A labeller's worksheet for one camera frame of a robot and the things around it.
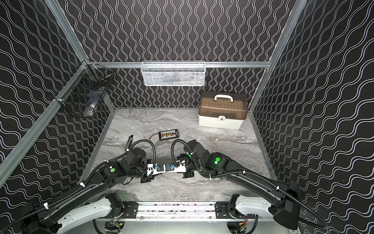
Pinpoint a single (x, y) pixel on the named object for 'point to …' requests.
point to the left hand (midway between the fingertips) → (160, 167)
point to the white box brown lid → (222, 109)
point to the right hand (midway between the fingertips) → (173, 162)
